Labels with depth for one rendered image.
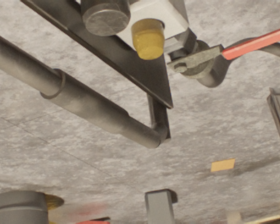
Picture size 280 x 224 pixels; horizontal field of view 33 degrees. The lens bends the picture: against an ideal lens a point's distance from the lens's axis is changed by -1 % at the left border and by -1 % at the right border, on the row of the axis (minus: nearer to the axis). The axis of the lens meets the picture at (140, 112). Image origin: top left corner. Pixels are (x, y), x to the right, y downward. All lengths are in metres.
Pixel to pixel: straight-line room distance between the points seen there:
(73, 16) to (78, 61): 0.99
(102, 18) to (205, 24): 0.97
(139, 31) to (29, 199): 2.18
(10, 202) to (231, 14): 1.70
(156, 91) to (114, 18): 0.20
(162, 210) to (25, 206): 0.82
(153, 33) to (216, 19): 0.87
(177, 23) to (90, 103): 0.15
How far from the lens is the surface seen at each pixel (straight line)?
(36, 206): 2.68
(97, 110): 0.49
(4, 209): 2.66
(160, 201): 2.92
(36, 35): 1.36
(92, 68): 1.53
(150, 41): 0.54
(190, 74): 0.69
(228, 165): 2.70
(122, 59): 0.57
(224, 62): 0.83
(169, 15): 0.55
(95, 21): 0.46
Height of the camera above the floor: 0.78
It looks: 25 degrees down
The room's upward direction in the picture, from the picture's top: 172 degrees clockwise
